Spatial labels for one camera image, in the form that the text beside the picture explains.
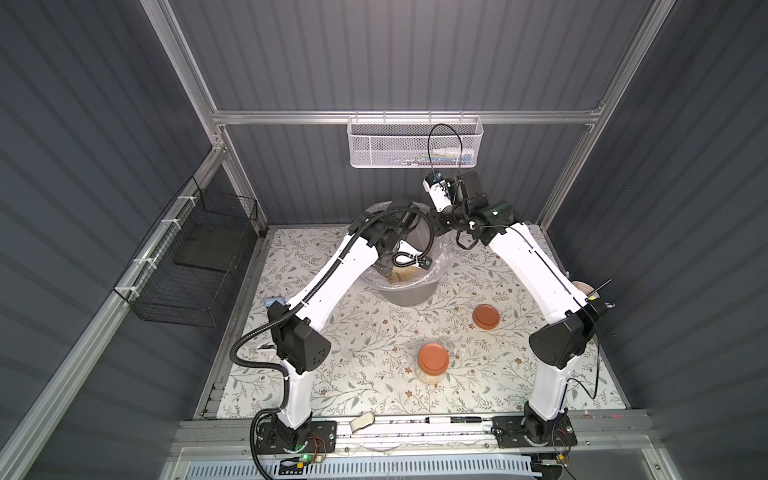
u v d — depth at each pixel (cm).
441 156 93
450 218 68
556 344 58
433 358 77
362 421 74
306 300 48
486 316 94
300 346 46
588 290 90
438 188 68
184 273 72
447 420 75
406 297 98
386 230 54
